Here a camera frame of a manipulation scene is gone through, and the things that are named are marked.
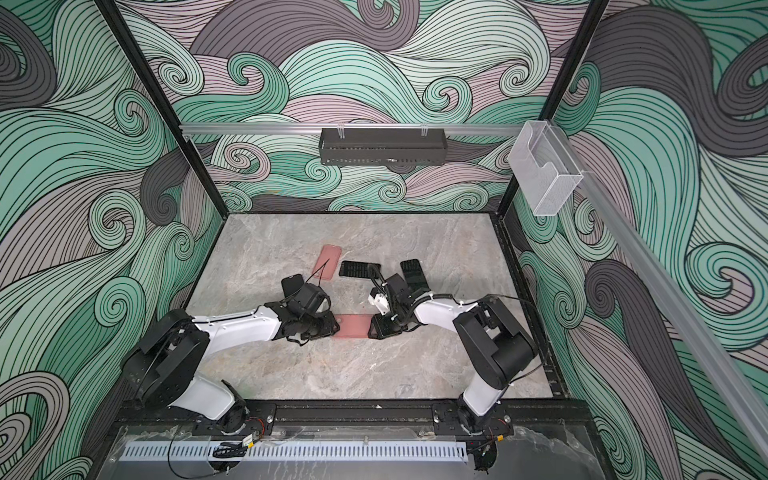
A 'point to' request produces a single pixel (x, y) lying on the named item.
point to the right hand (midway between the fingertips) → (374, 334)
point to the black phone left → (292, 283)
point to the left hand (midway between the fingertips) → (338, 326)
